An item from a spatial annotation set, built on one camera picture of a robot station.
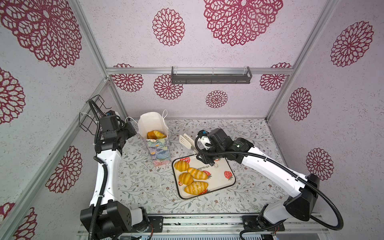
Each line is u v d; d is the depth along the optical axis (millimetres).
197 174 876
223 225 759
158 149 821
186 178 853
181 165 897
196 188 812
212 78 873
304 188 408
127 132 672
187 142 745
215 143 574
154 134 953
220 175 898
